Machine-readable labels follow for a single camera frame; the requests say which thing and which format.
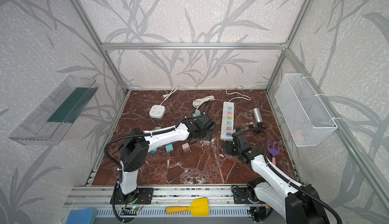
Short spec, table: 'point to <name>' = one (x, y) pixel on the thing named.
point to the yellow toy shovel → (199, 207)
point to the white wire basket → (307, 121)
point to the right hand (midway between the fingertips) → (228, 141)
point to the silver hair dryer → (258, 116)
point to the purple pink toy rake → (274, 151)
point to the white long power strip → (227, 124)
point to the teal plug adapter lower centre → (169, 147)
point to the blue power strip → (195, 117)
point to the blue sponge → (82, 216)
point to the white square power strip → (157, 111)
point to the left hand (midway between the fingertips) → (210, 131)
